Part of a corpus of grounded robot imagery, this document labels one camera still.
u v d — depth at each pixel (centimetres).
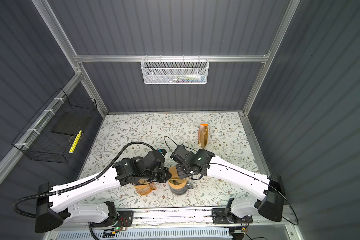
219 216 73
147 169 53
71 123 76
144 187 75
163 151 67
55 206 39
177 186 74
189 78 93
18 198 40
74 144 70
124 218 72
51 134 72
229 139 105
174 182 76
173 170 65
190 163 53
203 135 96
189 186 79
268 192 40
